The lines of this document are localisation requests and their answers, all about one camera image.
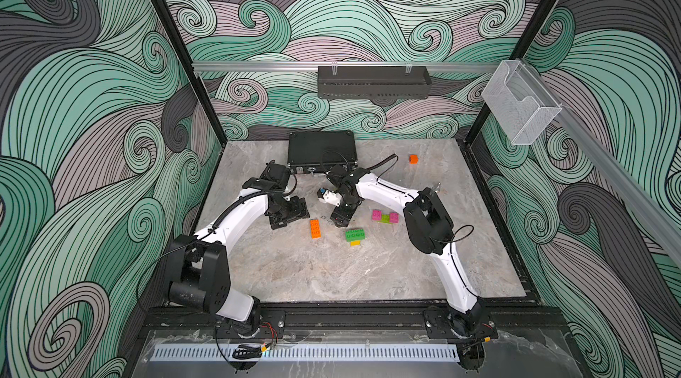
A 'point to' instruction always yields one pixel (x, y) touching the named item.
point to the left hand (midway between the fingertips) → (299, 215)
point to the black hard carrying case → (312, 152)
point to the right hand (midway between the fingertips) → (341, 215)
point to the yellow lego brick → (356, 242)
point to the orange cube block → (413, 159)
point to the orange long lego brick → (315, 228)
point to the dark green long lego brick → (355, 234)
